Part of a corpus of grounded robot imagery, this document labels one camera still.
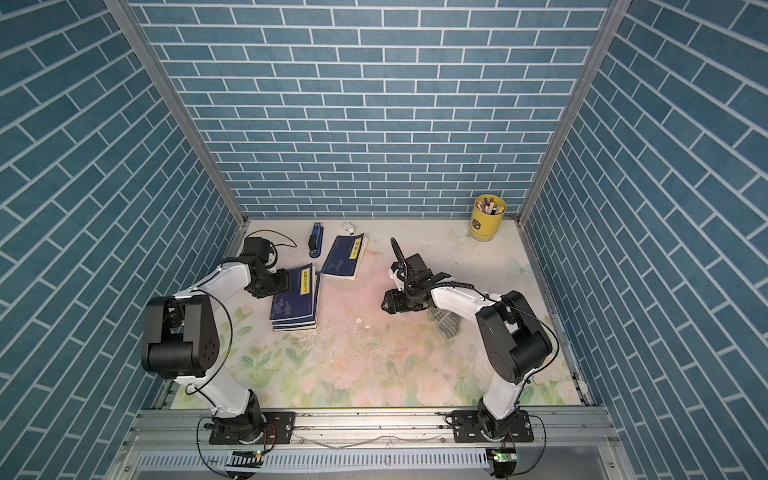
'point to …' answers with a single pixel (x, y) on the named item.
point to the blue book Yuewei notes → (300, 300)
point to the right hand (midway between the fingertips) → (392, 305)
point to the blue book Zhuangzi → (300, 301)
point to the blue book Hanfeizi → (346, 256)
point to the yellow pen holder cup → (487, 213)
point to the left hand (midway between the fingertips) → (290, 285)
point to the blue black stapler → (315, 240)
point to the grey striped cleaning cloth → (447, 322)
